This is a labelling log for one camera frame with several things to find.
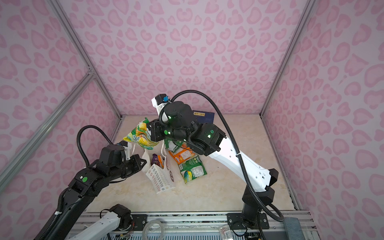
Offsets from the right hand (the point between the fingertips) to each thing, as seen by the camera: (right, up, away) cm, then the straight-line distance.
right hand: (145, 124), depth 52 cm
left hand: (-4, -15, +16) cm, 22 cm away
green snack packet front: (+15, -25, +36) cm, 46 cm away
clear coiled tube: (-6, -49, +15) cm, 52 cm away
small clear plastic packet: (+31, -49, +16) cm, 60 cm away
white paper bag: (0, -27, +24) cm, 36 cm away
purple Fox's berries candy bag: (-6, -20, +34) cm, 40 cm away
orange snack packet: (+8, -18, +43) cm, 47 cm away
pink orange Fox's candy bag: (0, -18, +24) cm, 30 cm away
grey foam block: (+62, -47, +16) cm, 80 cm away
